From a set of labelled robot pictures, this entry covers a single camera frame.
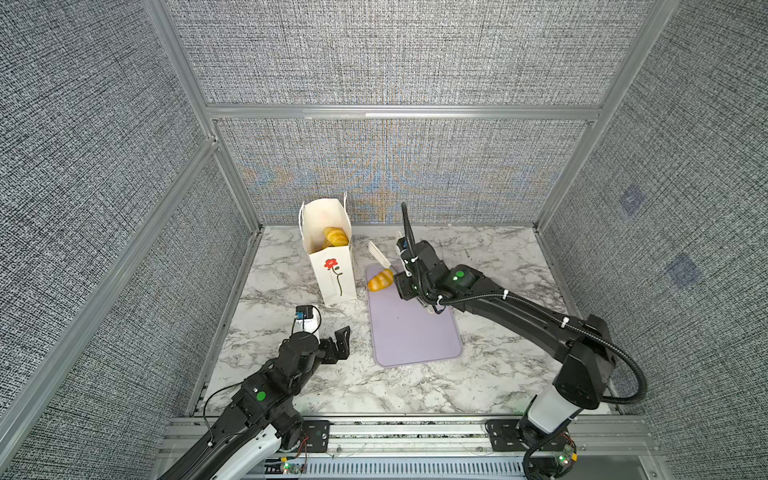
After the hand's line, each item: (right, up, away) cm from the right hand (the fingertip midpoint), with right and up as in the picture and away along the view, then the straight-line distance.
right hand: (402, 274), depth 82 cm
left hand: (-17, -14, -6) cm, 23 cm away
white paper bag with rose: (-19, +2, +3) cm, 20 cm away
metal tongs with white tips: (-6, +6, -4) cm, 9 cm away
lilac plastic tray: (+1, -18, +9) cm, 20 cm away
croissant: (-21, +11, +11) cm, 26 cm away
